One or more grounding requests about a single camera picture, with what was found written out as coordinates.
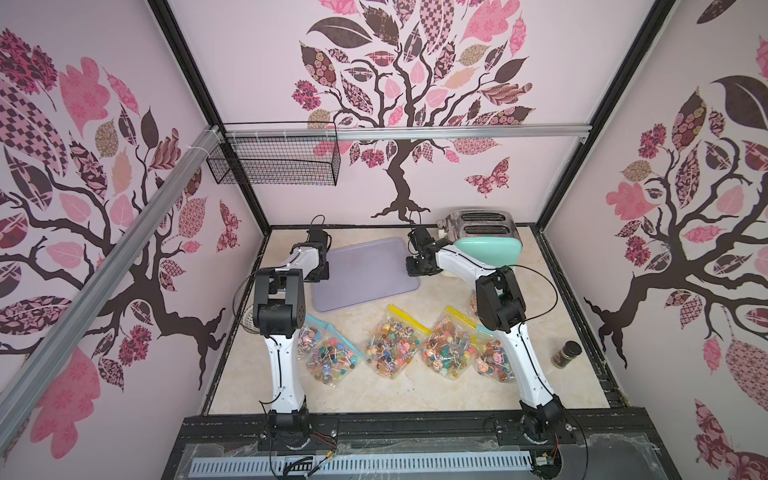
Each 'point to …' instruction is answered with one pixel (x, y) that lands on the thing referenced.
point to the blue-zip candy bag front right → (492, 355)
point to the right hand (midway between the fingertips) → (414, 267)
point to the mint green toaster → (488, 236)
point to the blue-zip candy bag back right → (473, 303)
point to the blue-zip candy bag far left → (307, 340)
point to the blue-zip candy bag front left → (331, 356)
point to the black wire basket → (297, 153)
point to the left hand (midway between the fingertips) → (312, 280)
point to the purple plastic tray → (363, 273)
